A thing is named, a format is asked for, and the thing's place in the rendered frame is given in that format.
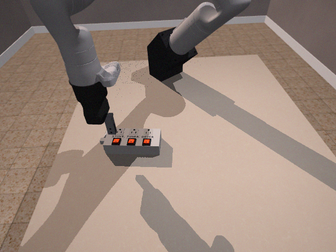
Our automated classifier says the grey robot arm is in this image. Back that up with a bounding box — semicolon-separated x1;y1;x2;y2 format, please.
30;0;251;65

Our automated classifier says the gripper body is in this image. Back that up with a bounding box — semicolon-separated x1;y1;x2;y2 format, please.
64;57;121;125

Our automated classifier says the white power strip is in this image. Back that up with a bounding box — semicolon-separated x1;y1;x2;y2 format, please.
100;128;162;155

